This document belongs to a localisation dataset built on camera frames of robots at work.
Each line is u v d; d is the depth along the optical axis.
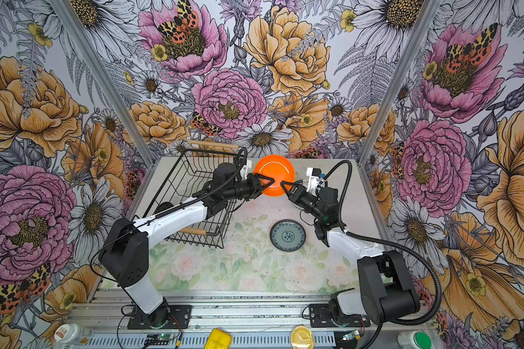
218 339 0.70
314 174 0.76
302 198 0.73
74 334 0.65
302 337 0.70
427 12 0.72
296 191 0.75
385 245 0.47
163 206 0.88
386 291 0.43
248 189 0.73
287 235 0.92
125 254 0.46
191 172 1.14
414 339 0.63
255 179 0.73
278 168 0.80
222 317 0.76
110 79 0.90
